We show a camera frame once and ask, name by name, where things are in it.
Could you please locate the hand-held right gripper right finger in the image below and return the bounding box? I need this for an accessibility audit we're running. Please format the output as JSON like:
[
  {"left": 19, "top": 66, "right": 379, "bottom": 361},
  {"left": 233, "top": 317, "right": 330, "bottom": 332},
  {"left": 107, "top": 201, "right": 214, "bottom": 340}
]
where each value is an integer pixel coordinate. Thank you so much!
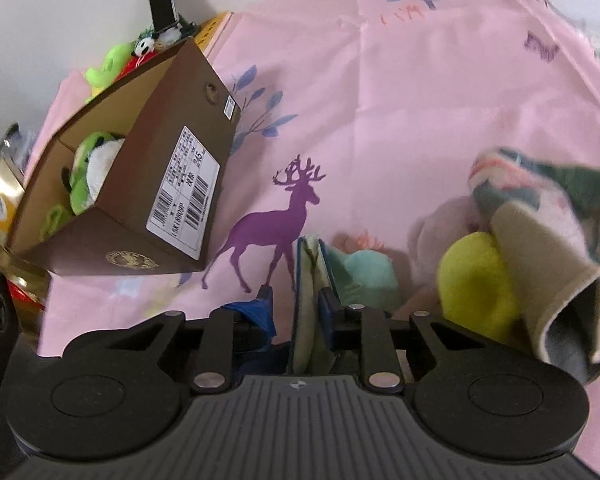
[{"left": 319, "top": 286, "right": 538, "bottom": 392}]

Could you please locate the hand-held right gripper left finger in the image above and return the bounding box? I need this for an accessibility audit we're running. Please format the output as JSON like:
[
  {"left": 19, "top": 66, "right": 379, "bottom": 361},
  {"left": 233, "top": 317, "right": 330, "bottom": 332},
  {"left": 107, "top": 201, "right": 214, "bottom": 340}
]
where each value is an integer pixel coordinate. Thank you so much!
[{"left": 62, "top": 285, "right": 278, "bottom": 395}]

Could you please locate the beige cloth with blue trim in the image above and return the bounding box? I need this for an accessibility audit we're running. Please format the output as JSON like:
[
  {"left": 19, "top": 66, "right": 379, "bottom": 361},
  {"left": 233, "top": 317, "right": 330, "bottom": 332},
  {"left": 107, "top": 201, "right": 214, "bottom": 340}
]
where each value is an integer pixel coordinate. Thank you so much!
[{"left": 286, "top": 236, "right": 341, "bottom": 373}]

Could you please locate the green frog plush toy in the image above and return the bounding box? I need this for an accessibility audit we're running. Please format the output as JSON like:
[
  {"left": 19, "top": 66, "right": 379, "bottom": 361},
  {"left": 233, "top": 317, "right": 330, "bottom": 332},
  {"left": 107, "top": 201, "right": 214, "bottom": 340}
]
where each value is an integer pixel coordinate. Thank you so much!
[{"left": 40, "top": 131, "right": 127, "bottom": 241}]

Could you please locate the brown cardboard shoe box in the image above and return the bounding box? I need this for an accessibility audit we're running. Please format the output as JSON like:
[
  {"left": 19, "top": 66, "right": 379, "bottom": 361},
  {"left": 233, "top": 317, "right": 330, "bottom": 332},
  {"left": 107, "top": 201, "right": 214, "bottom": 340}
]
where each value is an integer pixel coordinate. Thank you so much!
[{"left": 7, "top": 37, "right": 243, "bottom": 277}]

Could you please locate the patterned beige green sock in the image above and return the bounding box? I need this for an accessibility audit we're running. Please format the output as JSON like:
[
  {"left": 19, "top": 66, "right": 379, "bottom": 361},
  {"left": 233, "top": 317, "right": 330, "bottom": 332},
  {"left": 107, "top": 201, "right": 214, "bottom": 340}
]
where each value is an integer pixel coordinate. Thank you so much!
[{"left": 469, "top": 147, "right": 600, "bottom": 366}]

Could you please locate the teal plush toy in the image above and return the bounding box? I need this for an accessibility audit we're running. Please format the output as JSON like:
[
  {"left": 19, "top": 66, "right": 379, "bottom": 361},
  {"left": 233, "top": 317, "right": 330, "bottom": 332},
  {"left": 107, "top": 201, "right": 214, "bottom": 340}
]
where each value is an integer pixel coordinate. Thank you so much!
[{"left": 325, "top": 232, "right": 406, "bottom": 313}]

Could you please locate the lime green caterpillar plush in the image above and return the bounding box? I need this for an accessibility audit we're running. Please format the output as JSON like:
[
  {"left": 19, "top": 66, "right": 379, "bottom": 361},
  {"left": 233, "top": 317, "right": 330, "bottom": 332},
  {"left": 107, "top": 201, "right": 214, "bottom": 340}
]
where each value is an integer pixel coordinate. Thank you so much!
[{"left": 84, "top": 42, "right": 133, "bottom": 103}]

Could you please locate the red plush toy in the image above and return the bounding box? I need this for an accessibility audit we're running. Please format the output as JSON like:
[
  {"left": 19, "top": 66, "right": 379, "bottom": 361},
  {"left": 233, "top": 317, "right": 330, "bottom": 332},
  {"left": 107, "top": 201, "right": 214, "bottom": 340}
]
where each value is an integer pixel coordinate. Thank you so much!
[{"left": 117, "top": 55, "right": 151, "bottom": 78}]

